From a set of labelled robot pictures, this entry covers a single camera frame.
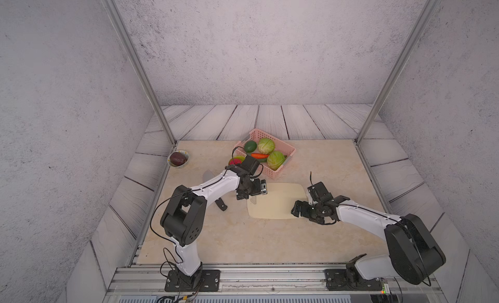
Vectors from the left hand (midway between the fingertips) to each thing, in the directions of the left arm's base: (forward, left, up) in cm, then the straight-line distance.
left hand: (262, 194), depth 90 cm
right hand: (-8, -17, -4) cm, 19 cm away
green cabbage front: (+19, -8, +1) cm, 21 cm away
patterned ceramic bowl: (+29, +42, -3) cm, 51 cm away
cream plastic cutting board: (+1, -8, -11) cm, 14 cm away
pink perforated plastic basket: (+32, -11, -1) cm, 34 cm away
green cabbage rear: (+30, -3, +1) cm, 30 cm away
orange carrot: (+27, 0, -4) cm, 27 cm away
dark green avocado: (+33, +5, -3) cm, 34 cm away
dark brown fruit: (+23, +44, -1) cm, 49 cm away
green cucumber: (+24, -2, -5) cm, 25 cm away
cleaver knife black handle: (-2, +19, -5) cm, 20 cm away
